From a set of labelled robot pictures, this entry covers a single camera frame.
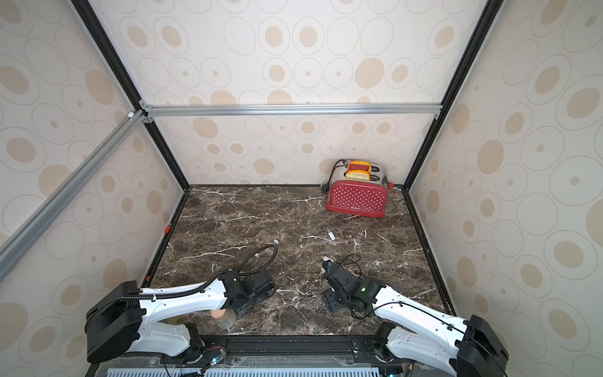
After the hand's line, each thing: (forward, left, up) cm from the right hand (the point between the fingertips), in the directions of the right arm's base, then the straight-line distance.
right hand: (332, 298), depth 81 cm
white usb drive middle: (+17, +2, -4) cm, 17 cm away
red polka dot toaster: (+42, -11, +13) cm, 45 cm away
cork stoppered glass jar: (-9, +34, +4) cm, 35 cm away
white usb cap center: (+24, +23, -3) cm, 34 cm away
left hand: (-1, +23, -1) cm, 23 cm away
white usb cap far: (+28, 0, -3) cm, 28 cm away
